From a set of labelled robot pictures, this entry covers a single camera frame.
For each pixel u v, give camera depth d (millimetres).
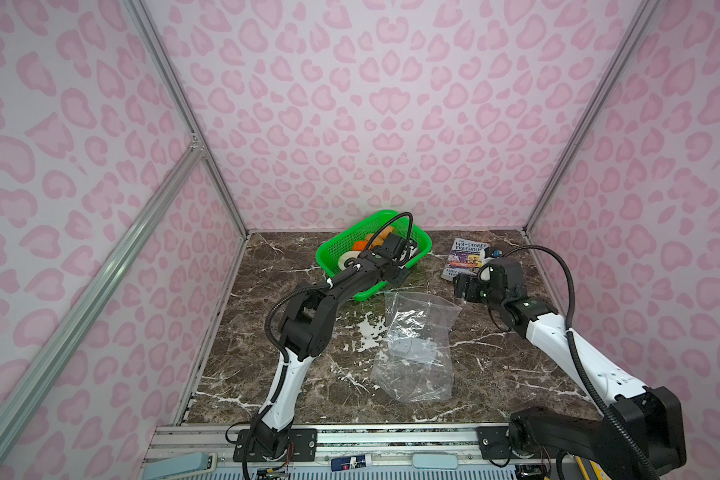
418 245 986
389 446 748
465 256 1069
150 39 721
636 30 710
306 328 573
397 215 778
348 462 692
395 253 785
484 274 719
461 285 758
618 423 381
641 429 390
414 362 862
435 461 690
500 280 638
